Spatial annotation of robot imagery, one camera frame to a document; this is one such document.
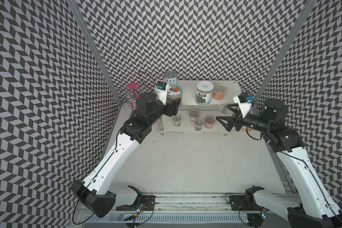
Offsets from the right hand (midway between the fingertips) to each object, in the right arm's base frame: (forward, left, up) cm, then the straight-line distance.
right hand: (223, 114), depth 62 cm
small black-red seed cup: (+14, +7, -26) cm, 30 cm away
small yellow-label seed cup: (+16, +21, -26) cm, 37 cm away
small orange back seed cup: (+22, +10, -26) cm, 35 cm away
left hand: (+8, +22, +3) cm, 24 cm away
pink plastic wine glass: (+44, +54, -18) cm, 72 cm away
